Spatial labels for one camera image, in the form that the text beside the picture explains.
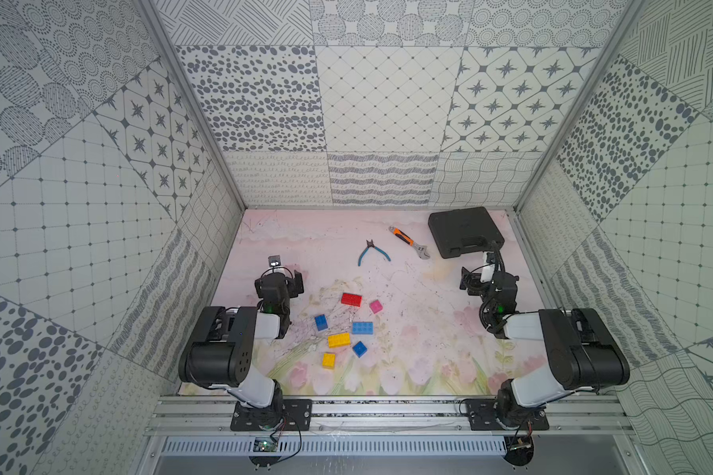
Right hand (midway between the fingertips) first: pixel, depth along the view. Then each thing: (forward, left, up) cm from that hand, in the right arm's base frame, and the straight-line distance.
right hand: (478, 272), depth 95 cm
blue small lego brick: (-24, +38, -5) cm, 45 cm away
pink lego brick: (-10, +34, -5) cm, 36 cm away
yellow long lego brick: (-21, +44, -5) cm, 49 cm away
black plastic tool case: (+23, -1, -6) cm, 23 cm away
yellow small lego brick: (-28, +47, -3) cm, 55 cm away
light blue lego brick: (-18, +38, -5) cm, 42 cm away
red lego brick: (-8, +41, -5) cm, 43 cm away
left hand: (-2, +62, +2) cm, 62 cm away
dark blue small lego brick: (-17, +50, -3) cm, 53 cm away
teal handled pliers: (+16, +36, -6) cm, 39 cm away
